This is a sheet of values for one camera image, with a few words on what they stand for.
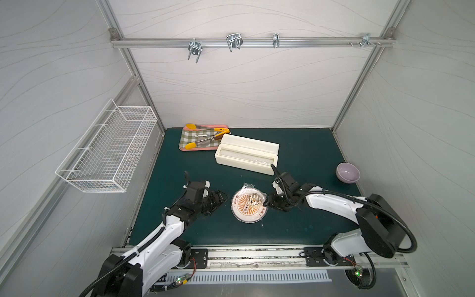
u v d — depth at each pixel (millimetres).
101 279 376
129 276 392
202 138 1139
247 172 1042
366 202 472
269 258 749
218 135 1103
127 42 778
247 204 877
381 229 432
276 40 783
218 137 1101
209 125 1242
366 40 769
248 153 1050
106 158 679
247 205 870
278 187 735
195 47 800
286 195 688
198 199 664
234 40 763
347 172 986
